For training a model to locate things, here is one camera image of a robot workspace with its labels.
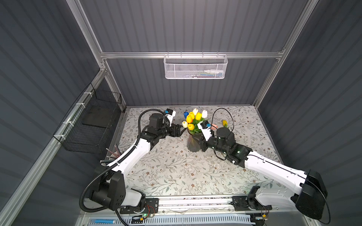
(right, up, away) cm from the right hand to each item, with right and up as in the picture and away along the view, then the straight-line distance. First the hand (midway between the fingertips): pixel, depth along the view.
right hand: (195, 135), depth 72 cm
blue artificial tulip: (-5, +11, +4) cm, 13 cm away
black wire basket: (-57, +3, 0) cm, 57 cm away
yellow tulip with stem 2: (-2, +10, +2) cm, 11 cm away
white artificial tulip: (0, +13, +4) cm, 13 cm away
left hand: (-6, +3, +7) cm, 10 cm away
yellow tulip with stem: (+25, +5, +33) cm, 41 cm away
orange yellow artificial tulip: (-4, +8, 0) cm, 9 cm away
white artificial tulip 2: (-6, +5, 0) cm, 8 cm away
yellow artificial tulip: (-3, +4, -2) cm, 5 cm away
